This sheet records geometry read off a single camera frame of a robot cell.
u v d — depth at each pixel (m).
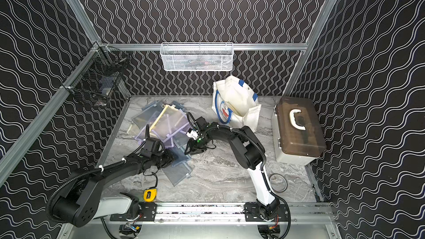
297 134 0.90
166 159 0.80
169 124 1.01
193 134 0.92
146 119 1.04
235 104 1.10
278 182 0.83
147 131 0.76
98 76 0.94
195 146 0.84
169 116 1.03
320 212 0.76
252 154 0.56
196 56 1.36
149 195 0.78
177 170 0.88
